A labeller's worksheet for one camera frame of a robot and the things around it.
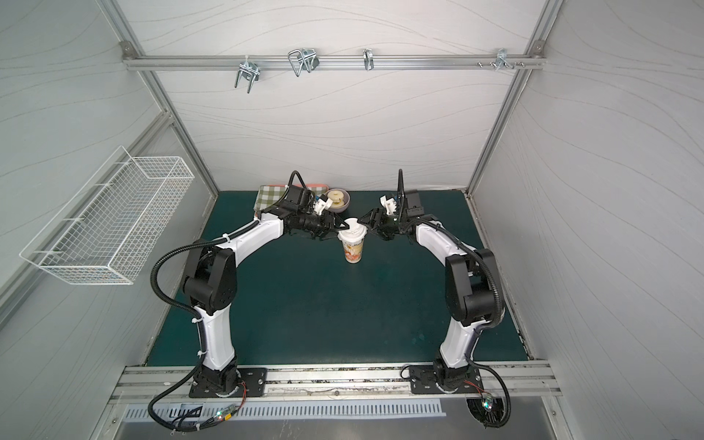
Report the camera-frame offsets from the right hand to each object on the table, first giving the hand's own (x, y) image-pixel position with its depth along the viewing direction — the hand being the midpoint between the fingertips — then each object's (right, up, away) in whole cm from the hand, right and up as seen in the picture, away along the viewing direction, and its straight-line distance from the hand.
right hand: (363, 223), depth 90 cm
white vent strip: (-40, -49, -20) cm, 66 cm away
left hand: (-5, -2, -2) cm, 6 cm away
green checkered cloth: (-42, +12, +29) cm, 52 cm away
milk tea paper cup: (-3, -7, -3) cm, 8 cm away
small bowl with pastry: (-9, +10, +21) cm, 25 cm away
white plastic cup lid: (-3, -3, -4) cm, 6 cm away
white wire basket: (-65, -2, -22) cm, 69 cm away
